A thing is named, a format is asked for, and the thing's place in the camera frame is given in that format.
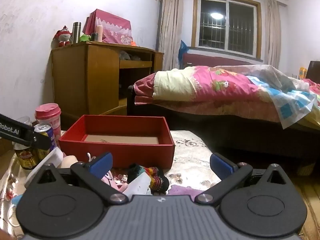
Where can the colourful striped sock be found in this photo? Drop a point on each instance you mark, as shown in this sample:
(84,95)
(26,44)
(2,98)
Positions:
(157,177)

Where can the pink pig plush toy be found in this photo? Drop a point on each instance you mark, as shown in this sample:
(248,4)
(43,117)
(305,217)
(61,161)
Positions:
(112,183)

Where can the purple quilted cloth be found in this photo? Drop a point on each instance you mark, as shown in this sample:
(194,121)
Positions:
(180,190)

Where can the white packet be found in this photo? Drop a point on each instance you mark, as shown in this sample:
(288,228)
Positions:
(138,185)

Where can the pink lidded paper cup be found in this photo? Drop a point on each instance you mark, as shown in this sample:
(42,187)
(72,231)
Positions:
(48,115)

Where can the red plush toy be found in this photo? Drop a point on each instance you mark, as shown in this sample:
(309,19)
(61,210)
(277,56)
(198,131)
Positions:
(62,37)

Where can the bed with pink quilt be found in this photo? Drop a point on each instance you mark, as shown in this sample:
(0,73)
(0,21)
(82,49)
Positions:
(225,136)

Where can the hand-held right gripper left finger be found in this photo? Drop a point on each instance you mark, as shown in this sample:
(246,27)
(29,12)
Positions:
(102,163)

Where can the red cardboard box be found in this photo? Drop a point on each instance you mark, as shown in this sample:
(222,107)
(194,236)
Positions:
(140,155)

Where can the beige doll with knit hat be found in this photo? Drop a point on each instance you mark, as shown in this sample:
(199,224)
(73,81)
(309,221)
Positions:
(68,162)

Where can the beige curtain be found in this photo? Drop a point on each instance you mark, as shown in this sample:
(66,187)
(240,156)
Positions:
(172,27)
(273,32)

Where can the blue and white sheet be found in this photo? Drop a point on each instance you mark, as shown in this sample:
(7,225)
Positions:
(292,105)

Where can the green toy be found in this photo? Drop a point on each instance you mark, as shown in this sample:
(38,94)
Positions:
(85,38)

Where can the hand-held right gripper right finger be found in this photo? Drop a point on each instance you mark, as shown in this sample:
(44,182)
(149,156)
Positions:
(220,165)

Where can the clear glass jar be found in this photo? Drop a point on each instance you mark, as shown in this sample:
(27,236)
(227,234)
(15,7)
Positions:
(26,158)

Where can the dark cup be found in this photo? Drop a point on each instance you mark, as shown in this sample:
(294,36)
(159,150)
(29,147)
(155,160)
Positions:
(94,37)

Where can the pink fabric storage box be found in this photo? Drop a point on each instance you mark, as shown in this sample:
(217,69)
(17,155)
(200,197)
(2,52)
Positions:
(110,22)

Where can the steel thermos flask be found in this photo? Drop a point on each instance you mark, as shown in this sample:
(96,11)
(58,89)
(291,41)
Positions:
(76,32)

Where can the orange toy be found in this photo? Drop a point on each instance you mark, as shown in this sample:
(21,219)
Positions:
(133,43)

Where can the grey cloth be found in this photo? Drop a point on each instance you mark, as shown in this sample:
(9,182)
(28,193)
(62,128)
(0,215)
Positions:
(130,55)

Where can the yellow packet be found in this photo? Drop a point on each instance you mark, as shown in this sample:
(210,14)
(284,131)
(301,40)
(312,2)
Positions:
(302,73)

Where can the dark brown furniture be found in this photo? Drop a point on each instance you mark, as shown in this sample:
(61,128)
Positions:
(314,71)

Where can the wooden cabinet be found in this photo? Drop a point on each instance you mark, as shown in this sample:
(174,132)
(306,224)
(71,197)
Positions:
(85,80)

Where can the white sponge block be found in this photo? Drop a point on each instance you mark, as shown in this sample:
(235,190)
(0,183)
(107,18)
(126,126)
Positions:
(47,160)

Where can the wooden framed window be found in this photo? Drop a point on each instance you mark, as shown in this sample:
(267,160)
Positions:
(226,25)

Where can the pink bottle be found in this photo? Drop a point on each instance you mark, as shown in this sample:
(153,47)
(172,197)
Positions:
(100,33)

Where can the blue bag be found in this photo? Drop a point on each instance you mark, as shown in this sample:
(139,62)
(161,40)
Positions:
(183,52)

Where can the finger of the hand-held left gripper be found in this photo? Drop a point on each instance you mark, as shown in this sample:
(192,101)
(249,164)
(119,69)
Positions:
(42,142)

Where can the yellow and blue drink can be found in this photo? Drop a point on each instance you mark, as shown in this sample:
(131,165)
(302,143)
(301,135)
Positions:
(41,127)

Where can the maroon headboard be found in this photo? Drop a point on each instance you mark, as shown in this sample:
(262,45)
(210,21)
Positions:
(212,60)

